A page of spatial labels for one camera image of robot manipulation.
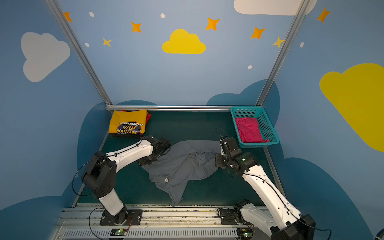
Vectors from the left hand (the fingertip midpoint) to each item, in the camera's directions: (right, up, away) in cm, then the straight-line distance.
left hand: (147, 161), depth 86 cm
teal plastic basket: (+80, +19, +19) cm, 84 cm away
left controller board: (-9, -31, -15) cm, 36 cm away
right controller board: (+52, -32, -15) cm, 63 cm away
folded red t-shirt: (-8, +28, +28) cm, 40 cm away
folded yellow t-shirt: (-19, +24, +18) cm, 36 cm away
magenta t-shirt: (+68, +18, +22) cm, 74 cm away
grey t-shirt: (+22, -2, +7) cm, 23 cm away
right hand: (+42, +5, -8) cm, 43 cm away
